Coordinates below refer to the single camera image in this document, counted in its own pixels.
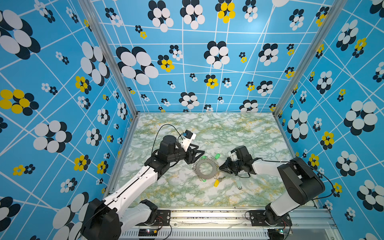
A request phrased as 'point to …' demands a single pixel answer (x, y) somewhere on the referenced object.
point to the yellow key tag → (216, 183)
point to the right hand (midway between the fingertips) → (220, 167)
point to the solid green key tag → (217, 156)
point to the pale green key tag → (239, 184)
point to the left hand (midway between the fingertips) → (201, 149)
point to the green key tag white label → (203, 157)
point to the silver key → (220, 178)
